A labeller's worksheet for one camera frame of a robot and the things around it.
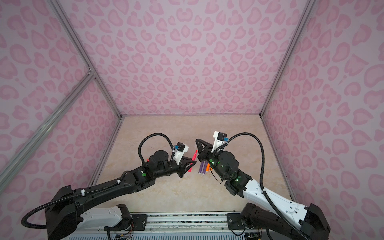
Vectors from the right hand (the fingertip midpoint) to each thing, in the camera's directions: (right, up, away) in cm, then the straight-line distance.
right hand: (196, 140), depth 67 cm
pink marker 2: (-18, -7, -10) cm, 22 cm away
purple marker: (+3, -19, +26) cm, 32 cm away
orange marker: (+7, -19, +25) cm, 32 cm away
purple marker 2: (+5, -19, +25) cm, 32 cm away
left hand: (0, -10, +4) cm, 11 cm away
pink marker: (-1, -9, +4) cm, 10 cm away
